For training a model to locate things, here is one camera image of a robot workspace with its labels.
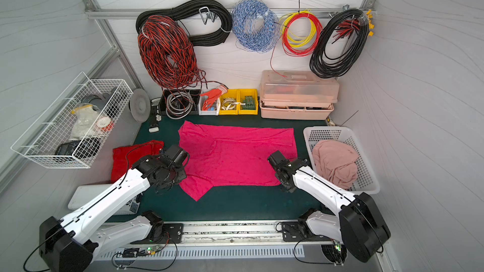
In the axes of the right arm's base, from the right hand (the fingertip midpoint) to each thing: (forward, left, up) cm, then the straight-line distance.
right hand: (284, 176), depth 85 cm
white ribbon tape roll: (+45, +30, +1) cm, 54 cm away
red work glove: (+48, +41, +4) cm, 63 cm away
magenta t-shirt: (+11, +28, -3) cm, 30 cm away
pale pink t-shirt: (+8, -26, 0) cm, 27 cm away
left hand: (-6, +45, +8) cm, 46 cm away
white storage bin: (+41, +40, 0) cm, 57 cm away
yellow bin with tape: (+52, +30, +3) cm, 60 cm away
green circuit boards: (+48, +18, -2) cm, 52 cm away
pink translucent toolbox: (+41, -9, +13) cm, 44 cm away
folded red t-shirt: (+6, +79, 0) cm, 79 cm away
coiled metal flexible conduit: (+40, +60, +4) cm, 72 cm away
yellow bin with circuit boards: (+53, +22, +2) cm, 58 cm away
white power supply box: (-15, +80, +11) cm, 82 cm away
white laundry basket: (-2, -36, +1) cm, 36 cm away
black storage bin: (+49, +53, +5) cm, 72 cm away
